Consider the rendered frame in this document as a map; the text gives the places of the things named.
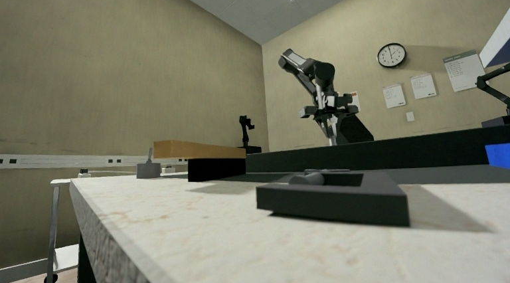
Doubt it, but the blue drill press head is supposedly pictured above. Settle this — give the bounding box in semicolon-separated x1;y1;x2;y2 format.
479;8;510;169

